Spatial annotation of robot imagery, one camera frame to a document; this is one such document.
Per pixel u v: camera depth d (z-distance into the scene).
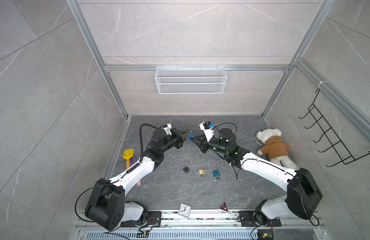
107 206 0.41
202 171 0.90
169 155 0.97
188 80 1.00
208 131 0.67
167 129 0.74
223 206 0.78
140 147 0.62
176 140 0.70
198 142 0.73
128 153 0.97
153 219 0.73
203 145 0.71
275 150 0.92
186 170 0.90
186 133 0.75
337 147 0.64
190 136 0.75
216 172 0.88
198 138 0.69
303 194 0.42
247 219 0.73
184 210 0.75
